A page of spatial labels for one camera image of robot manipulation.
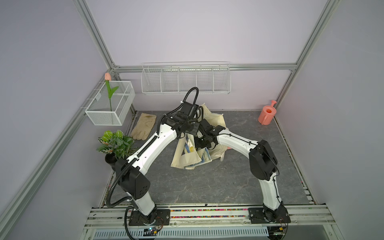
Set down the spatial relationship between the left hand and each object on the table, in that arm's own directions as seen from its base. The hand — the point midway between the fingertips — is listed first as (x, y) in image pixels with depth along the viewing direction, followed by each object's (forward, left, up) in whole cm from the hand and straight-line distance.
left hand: (194, 127), depth 79 cm
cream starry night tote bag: (-10, +4, -11) cm, 16 cm away
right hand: (-1, 0, -16) cm, 16 cm away
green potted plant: (-7, +40, -3) cm, 41 cm away
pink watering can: (+19, -53, -14) cm, 58 cm away
